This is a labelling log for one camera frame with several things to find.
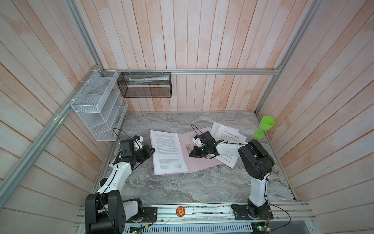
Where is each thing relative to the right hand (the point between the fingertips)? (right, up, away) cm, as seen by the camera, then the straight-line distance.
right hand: (189, 155), depth 95 cm
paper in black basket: (-31, +48, -5) cm, 57 cm away
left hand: (-21, +4, -10) cm, 23 cm away
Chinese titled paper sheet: (+27, +13, +12) cm, 33 cm away
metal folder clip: (0, +4, +3) cm, 5 cm away
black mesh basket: (-31, +49, +9) cm, 59 cm away
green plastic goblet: (+50, +21, -2) cm, 54 cm away
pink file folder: (+2, -5, -4) cm, 7 cm away
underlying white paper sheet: (+22, +19, +16) cm, 33 cm away
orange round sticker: (-5, -26, -20) cm, 33 cm away
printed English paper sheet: (-13, 0, -4) cm, 14 cm away
